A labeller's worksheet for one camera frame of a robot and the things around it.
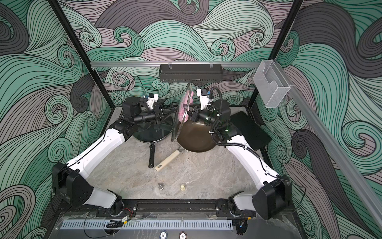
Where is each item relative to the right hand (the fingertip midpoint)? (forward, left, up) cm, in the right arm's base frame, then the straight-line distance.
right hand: (180, 107), depth 66 cm
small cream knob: (-25, 0, -37) cm, 44 cm away
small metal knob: (-24, +12, -35) cm, 44 cm away
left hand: (+1, +3, -2) cm, 4 cm away
